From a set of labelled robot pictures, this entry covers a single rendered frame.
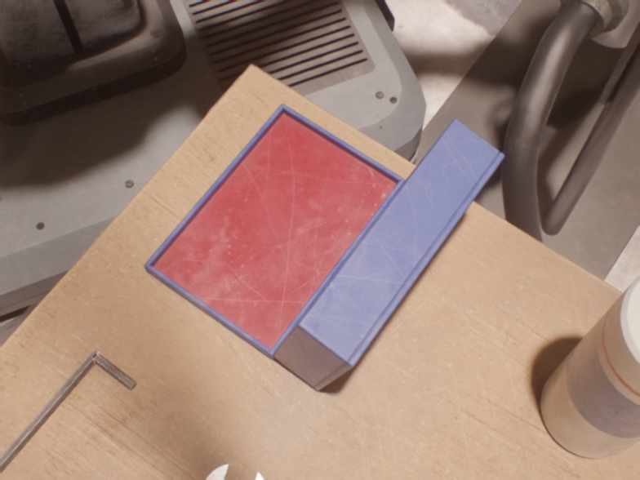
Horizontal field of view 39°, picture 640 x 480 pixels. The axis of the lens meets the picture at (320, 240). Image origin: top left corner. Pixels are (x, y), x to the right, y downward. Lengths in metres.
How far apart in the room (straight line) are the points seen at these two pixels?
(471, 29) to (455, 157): 0.80
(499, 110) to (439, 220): 0.74
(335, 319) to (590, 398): 0.15
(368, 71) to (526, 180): 0.25
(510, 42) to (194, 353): 0.82
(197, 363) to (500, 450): 0.20
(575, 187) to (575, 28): 0.32
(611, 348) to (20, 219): 0.62
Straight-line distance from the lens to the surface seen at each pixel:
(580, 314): 0.64
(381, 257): 0.51
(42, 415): 0.62
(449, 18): 1.34
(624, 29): 1.02
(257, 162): 0.66
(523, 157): 0.78
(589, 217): 1.21
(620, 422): 0.53
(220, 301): 0.62
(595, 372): 0.50
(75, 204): 0.92
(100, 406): 0.62
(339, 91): 0.95
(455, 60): 1.30
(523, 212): 0.80
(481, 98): 1.26
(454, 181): 0.54
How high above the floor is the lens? 1.06
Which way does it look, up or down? 66 degrees down
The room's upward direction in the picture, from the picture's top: straight up
